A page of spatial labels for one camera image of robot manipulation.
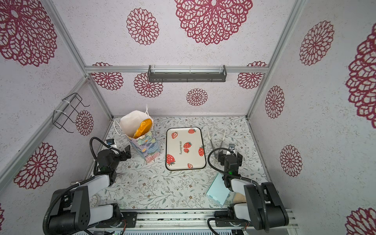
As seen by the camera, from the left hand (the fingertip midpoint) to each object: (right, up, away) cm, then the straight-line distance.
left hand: (122, 149), depth 90 cm
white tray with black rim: (+39, -1, +10) cm, 40 cm away
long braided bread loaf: (+16, +14, -7) cm, 22 cm away
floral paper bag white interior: (+9, +14, +5) cm, 17 cm away
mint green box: (+59, -22, -6) cm, 63 cm away
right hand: (+68, -1, -1) cm, 68 cm away
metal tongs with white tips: (+65, +4, +13) cm, 66 cm away
